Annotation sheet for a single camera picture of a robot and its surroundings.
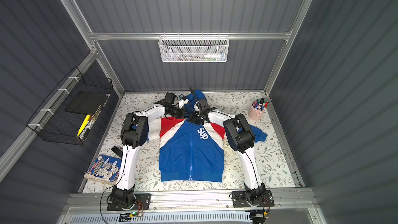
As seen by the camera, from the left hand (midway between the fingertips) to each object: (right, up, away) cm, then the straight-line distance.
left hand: (194, 117), depth 101 cm
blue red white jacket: (-2, -19, -12) cm, 23 cm away
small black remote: (-43, -18, -14) cm, 49 cm away
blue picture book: (-46, -26, -20) cm, 57 cm away
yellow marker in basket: (-50, -1, -30) cm, 58 cm away
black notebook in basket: (-54, +9, -23) cm, 60 cm away
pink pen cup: (+39, +4, -5) cm, 40 cm away
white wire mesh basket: (+10, +45, -2) cm, 46 cm away
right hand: (-3, -1, 0) cm, 3 cm away
